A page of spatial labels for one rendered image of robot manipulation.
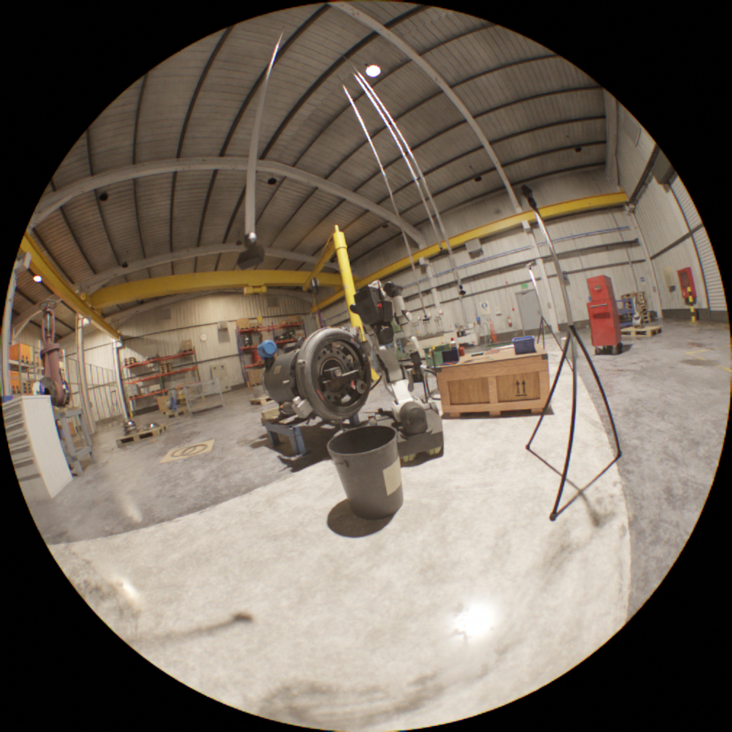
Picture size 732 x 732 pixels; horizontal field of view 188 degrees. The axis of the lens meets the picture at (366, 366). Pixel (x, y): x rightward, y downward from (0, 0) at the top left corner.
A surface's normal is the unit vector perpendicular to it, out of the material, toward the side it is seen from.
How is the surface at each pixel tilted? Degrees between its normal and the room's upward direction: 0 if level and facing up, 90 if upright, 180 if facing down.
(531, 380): 90
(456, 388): 90
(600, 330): 90
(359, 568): 0
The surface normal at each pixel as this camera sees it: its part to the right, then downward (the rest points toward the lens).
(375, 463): 0.30, 0.05
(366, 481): 0.00, 0.12
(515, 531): -0.20, -0.98
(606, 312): -0.95, 0.21
